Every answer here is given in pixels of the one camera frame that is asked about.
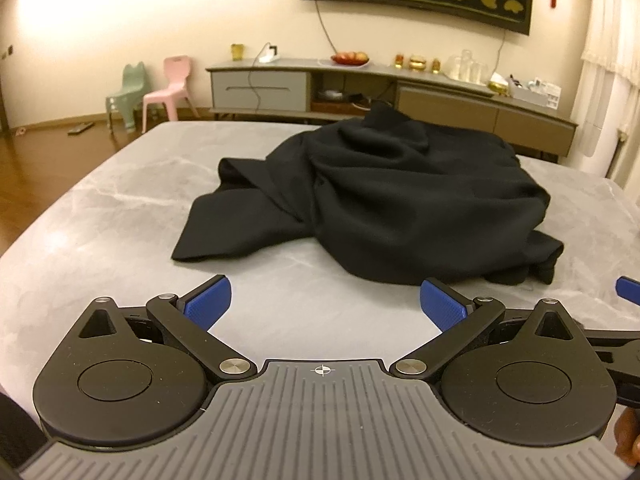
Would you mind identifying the black trousers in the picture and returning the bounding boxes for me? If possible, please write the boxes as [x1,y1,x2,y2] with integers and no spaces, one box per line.
[172,105,564,285]

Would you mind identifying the pink plastic child chair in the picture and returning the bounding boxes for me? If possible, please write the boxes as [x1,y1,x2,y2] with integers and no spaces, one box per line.
[142,55,200,133]

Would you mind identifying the person's right hand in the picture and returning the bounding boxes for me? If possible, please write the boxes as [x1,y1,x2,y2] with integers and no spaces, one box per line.
[614,408,640,467]

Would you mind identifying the red fruit plate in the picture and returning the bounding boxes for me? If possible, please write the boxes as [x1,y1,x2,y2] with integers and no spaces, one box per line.
[331,51,370,67]

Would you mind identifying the green plastic child chair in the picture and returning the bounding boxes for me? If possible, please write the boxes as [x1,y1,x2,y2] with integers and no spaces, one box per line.
[105,62,150,132]

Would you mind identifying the long grey TV cabinet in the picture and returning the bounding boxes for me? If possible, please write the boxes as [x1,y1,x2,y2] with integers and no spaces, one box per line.
[206,58,577,157]

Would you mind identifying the white curtain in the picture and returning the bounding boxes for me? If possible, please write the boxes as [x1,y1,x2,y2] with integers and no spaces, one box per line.
[567,0,639,186]

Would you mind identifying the remote control on floor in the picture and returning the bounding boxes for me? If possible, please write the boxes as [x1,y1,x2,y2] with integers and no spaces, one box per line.
[67,122,96,136]

